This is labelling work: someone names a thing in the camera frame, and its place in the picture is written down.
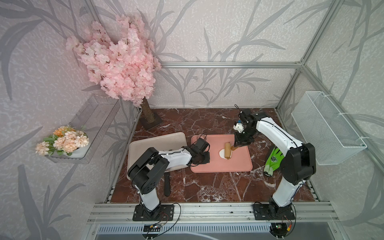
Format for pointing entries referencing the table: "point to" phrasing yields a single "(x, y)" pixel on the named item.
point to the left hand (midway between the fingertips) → (208, 160)
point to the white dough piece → (222, 153)
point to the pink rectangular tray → (240, 161)
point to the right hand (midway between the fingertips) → (237, 144)
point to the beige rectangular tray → (163, 142)
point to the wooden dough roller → (228, 149)
